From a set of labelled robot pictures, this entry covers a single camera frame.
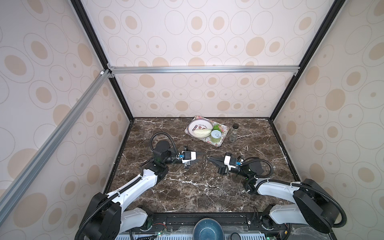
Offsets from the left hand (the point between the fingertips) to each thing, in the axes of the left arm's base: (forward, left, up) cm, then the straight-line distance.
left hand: (207, 158), depth 66 cm
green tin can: (+29, -8, -24) cm, 39 cm away
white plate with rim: (+40, +2, -28) cm, 49 cm away
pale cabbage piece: (+33, +1, -25) cm, 42 cm away
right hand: (+1, -1, -2) cm, 2 cm away
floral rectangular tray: (+40, -16, -29) cm, 52 cm away
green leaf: (+35, -9, -20) cm, 41 cm away
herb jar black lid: (+36, -22, -20) cm, 46 cm away
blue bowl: (-24, -1, -26) cm, 36 cm away
